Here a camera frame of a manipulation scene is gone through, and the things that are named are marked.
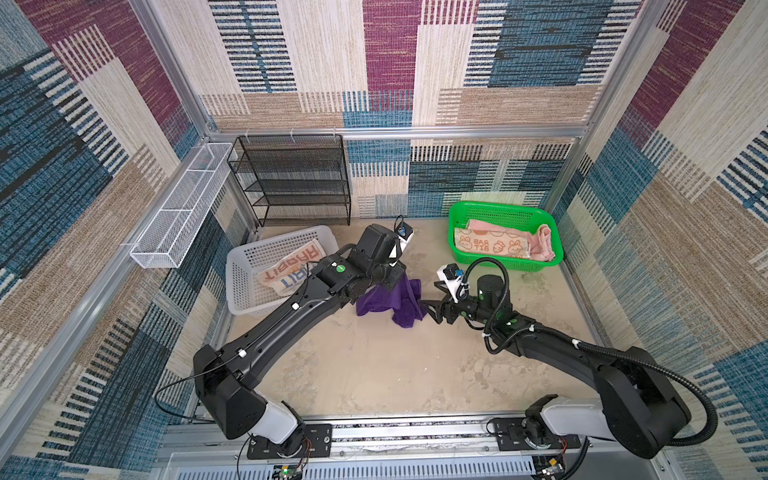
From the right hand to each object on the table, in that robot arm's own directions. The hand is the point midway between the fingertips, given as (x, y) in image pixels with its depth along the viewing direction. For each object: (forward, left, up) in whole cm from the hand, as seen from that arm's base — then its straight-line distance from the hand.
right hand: (429, 296), depth 83 cm
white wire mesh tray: (+9, +62, +20) cm, 66 cm away
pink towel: (+24, -40, -5) cm, 47 cm away
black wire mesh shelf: (+47, +44, +4) cm, 64 cm away
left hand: (+4, +9, +14) cm, 17 cm away
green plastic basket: (+42, -42, -12) cm, 60 cm away
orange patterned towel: (+27, -30, -10) cm, 41 cm away
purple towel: (+2, +7, -6) cm, 10 cm away
